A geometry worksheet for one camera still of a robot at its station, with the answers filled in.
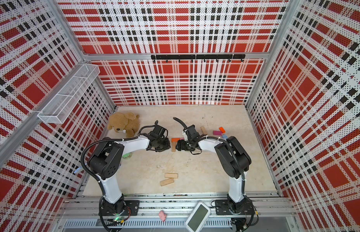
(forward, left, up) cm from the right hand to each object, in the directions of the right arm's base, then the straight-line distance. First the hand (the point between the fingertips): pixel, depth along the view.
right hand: (182, 147), depth 95 cm
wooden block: (0, +6, +1) cm, 6 cm away
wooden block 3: (-18, +6, -2) cm, 19 cm away
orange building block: (+6, +5, 0) cm, 8 cm away
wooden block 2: (+14, -16, -2) cm, 21 cm away
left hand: (+1, +7, -1) cm, 7 cm away
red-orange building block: (+16, -30, -3) cm, 34 cm away
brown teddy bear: (+13, +36, +10) cm, 39 cm away
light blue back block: (+10, -30, -2) cm, 32 cm away
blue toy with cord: (-21, +49, +17) cm, 56 cm away
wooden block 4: (-22, +8, -1) cm, 23 cm away
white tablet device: (-39, -9, +3) cm, 40 cm away
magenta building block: (+13, -26, -3) cm, 29 cm away
